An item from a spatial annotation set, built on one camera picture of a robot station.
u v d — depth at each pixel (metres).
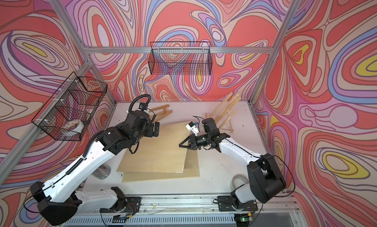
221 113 0.87
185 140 0.74
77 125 0.72
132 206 0.72
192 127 0.76
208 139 0.68
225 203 0.73
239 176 0.79
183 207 0.73
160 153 0.83
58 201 0.39
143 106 0.58
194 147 0.70
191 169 0.84
